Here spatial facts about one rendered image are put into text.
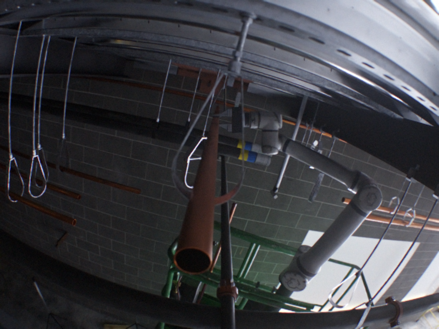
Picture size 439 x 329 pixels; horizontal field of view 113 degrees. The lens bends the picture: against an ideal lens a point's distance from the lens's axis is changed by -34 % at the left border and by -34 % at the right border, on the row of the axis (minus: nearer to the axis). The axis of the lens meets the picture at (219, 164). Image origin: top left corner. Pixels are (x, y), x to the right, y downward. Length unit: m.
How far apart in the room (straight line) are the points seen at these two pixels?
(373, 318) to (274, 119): 1.05
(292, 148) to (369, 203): 0.51
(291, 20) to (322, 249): 1.05
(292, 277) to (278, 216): 1.45
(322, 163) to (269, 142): 0.31
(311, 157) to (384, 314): 0.88
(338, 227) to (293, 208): 1.54
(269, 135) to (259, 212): 1.54
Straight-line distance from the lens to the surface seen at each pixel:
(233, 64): 0.32
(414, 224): 2.81
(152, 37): 0.76
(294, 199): 2.58
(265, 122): 1.12
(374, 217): 2.24
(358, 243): 3.83
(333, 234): 1.15
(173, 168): 0.35
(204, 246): 0.20
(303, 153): 1.22
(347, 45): 0.37
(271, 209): 2.57
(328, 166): 1.21
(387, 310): 1.17
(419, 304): 1.42
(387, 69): 0.41
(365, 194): 1.06
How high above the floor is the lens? 4.34
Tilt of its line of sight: 19 degrees down
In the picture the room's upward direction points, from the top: 15 degrees clockwise
